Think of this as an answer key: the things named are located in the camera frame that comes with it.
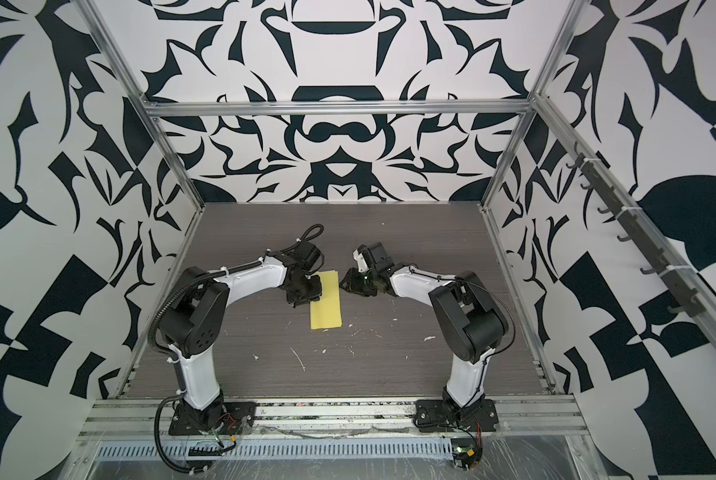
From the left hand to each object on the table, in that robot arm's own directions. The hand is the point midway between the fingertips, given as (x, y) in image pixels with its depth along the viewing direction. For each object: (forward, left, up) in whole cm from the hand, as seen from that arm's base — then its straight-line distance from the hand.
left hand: (320, 292), depth 94 cm
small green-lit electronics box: (-41, -36, -3) cm, 55 cm away
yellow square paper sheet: (-6, -2, -2) cm, 6 cm away
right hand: (+1, -7, +4) cm, 8 cm away
